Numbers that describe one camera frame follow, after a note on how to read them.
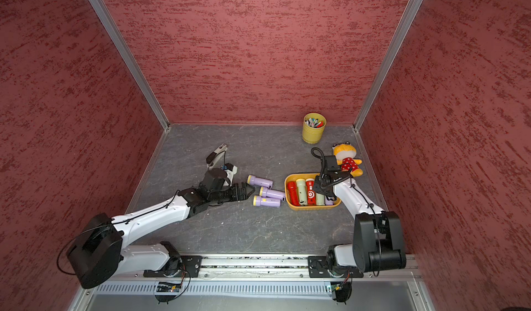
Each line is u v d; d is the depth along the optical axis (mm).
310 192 912
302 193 897
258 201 874
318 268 741
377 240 417
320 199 888
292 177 937
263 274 731
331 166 709
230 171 769
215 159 1033
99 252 410
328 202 873
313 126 1045
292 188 920
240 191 739
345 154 999
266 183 944
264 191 897
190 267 740
